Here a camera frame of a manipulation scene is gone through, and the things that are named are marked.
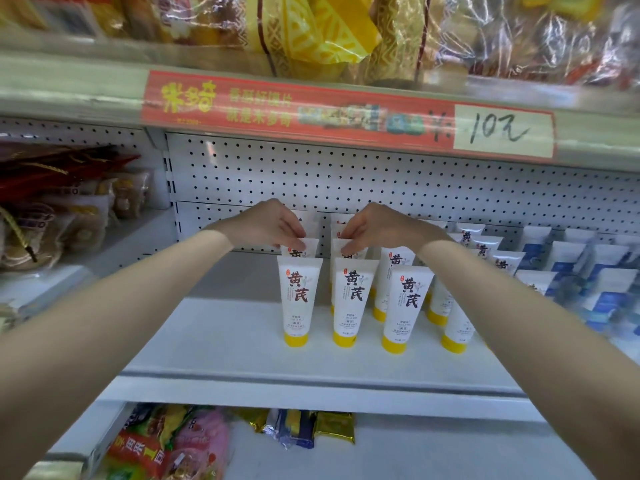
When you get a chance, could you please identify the person's left hand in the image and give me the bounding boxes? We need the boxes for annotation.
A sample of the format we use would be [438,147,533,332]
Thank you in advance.
[219,198,307,251]

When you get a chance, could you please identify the person's right hand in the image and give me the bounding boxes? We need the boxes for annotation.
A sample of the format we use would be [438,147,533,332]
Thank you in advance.
[339,202,453,257]

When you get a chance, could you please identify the row of yellow cap tubes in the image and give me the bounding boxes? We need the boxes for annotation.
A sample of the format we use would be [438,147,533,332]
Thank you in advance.
[277,209,559,355]

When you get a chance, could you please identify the group of blue-labelled white tubes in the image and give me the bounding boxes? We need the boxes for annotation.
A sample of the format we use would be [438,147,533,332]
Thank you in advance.
[517,225,640,345]

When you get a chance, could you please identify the person's left forearm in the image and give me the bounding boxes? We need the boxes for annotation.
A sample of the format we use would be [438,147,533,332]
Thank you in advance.
[0,229,236,480]

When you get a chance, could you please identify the person's right forearm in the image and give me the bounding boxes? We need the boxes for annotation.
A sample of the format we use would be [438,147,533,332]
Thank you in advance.
[417,239,640,480]

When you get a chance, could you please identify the red shelf label strip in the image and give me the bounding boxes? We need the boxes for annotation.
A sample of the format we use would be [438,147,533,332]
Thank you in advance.
[141,70,557,161]

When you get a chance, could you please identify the white paper price tag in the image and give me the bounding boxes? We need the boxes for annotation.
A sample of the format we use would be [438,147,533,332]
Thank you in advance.
[453,104,556,159]

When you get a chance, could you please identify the brown wrapped goods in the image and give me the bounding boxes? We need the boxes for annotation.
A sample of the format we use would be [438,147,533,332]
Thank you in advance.
[0,142,153,273]

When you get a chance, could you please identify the blue snack packet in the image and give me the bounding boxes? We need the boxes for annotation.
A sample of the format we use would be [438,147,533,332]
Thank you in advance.
[295,410,317,449]

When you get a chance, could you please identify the black green chips bag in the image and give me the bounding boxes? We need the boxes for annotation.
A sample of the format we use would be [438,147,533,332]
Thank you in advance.
[117,403,193,448]

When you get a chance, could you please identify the pink snack bag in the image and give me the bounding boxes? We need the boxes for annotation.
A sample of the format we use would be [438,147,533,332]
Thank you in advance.
[165,408,232,480]

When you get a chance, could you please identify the red yellow snack packet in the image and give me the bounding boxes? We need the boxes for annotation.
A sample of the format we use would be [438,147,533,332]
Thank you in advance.
[107,429,166,478]

